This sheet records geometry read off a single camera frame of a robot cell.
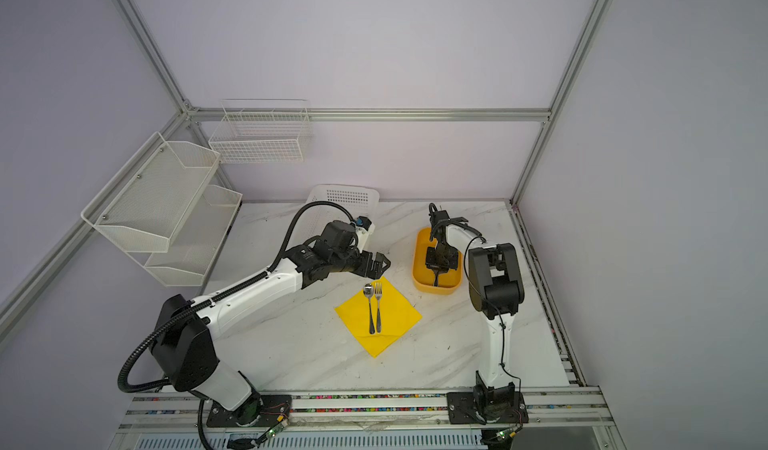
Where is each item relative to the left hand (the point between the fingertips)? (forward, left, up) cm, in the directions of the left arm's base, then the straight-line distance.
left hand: (375, 260), depth 81 cm
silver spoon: (0, +2, -17) cm, 18 cm away
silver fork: (0, -1, -18) cm, 18 cm away
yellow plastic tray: (+5, -15, -17) cm, 24 cm away
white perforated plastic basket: (+37, +8, -13) cm, 40 cm away
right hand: (+8, -19, -17) cm, 27 cm away
